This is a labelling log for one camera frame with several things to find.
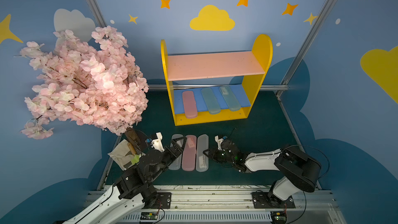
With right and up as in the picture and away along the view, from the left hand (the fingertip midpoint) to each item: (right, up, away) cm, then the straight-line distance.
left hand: (184, 140), depth 68 cm
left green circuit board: (-17, -36, +4) cm, 40 cm away
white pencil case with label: (+8, -8, +25) cm, 28 cm away
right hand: (+10, -10, +17) cm, 22 cm away
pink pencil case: (+1, -13, +22) cm, 26 cm away
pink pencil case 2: (0, +17, +28) cm, 32 cm away
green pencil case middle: (+15, +16, +26) cm, 34 cm away
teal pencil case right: (+28, +16, +28) cm, 43 cm away
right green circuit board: (+45, -38, +5) cm, 59 cm away
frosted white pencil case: (-6, -17, +16) cm, 25 cm away
